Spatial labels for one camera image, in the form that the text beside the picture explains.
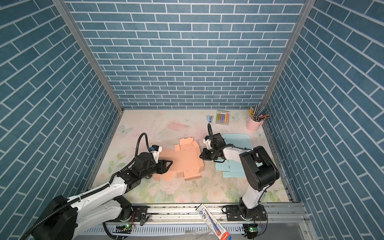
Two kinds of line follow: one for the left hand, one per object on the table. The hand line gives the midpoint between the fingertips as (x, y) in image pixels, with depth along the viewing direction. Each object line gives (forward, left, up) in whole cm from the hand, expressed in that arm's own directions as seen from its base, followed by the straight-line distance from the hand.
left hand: (170, 162), depth 83 cm
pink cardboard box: (+6, -9, -9) cm, 14 cm away
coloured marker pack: (+40, -36, -6) cm, 54 cm away
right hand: (+8, -17, -6) cm, 19 cm away
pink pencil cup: (+28, -55, -2) cm, 62 cm away
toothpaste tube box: (-32, -26, -6) cm, 42 cm away
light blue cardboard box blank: (-1, -36, -7) cm, 36 cm away
